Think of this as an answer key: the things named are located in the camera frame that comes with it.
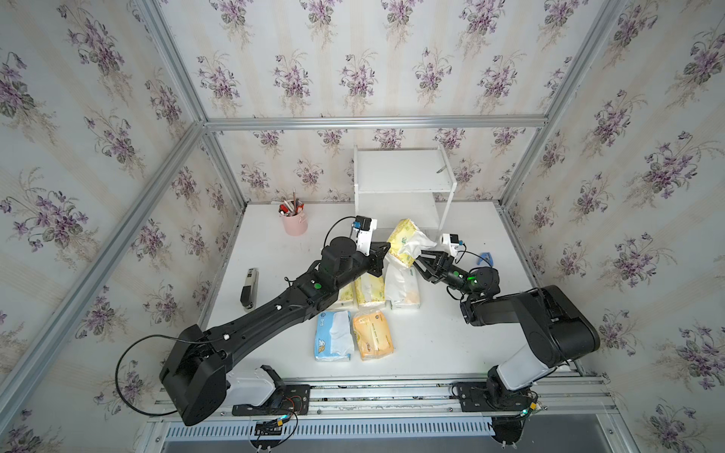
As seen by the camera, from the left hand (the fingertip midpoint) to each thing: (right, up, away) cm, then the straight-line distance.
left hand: (393, 247), depth 72 cm
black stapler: (-45, -15, +16) cm, 50 cm away
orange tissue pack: (-5, -26, +10) cm, 28 cm away
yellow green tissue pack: (-13, -15, +16) cm, 25 cm away
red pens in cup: (-36, +13, +34) cm, 51 cm away
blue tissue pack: (-16, -26, +6) cm, 31 cm away
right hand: (+7, -4, +3) cm, 8 cm away
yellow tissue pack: (-6, -15, +18) cm, 24 cm away
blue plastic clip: (+38, -5, +29) cm, 48 cm away
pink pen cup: (-33, +6, +32) cm, 46 cm away
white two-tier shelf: (+1, +18, +7) cm, 20 cm away
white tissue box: (+4, -14, +18) cm, 23 cm away
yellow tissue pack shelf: (+1, +2, +2) cm, 3 cm away
